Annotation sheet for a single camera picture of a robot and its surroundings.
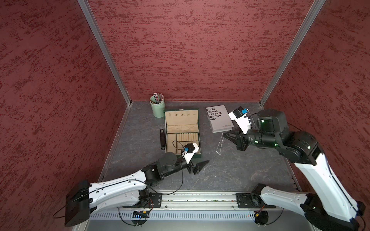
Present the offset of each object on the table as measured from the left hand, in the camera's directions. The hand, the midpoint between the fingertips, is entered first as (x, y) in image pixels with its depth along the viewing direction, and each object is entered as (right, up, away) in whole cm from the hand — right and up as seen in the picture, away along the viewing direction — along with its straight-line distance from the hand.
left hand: (202, 156), depth 67 cm
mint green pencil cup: (-29, +24, +34) cm, 51 cm away
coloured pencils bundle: (-30, +33, +36) cm, 57 cm away
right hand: (+8, +10, -10) cm, 16 cm away
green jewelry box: (-12, +11, +27) cm, 32 cm away
